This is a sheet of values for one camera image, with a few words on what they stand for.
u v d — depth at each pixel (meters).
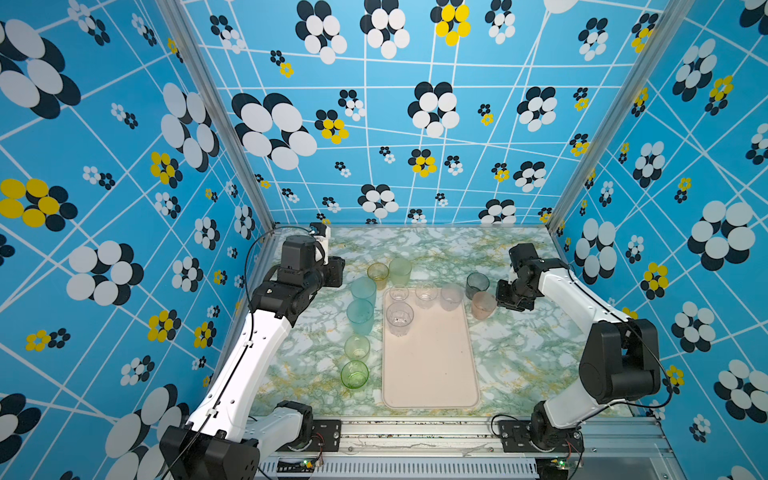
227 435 0.38
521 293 0.75
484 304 0.95
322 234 0.63
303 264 0.57
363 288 0.98
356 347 0.88
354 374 0.83
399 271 1.02
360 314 0.93
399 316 0.94
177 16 0.69
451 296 0.97
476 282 1.02
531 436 0.72
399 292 0.97
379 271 1.02
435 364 0.85
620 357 0.44
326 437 0.74
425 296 0.99
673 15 0.68
